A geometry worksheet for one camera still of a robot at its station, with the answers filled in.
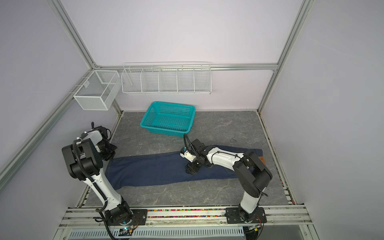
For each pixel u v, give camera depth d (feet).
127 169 2.92
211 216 2.48
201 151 2.34
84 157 1.79
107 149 2.54
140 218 2.42
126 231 2.37
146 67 3.01
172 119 3.79
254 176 1.52
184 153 2.64
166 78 3.20
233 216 2.27
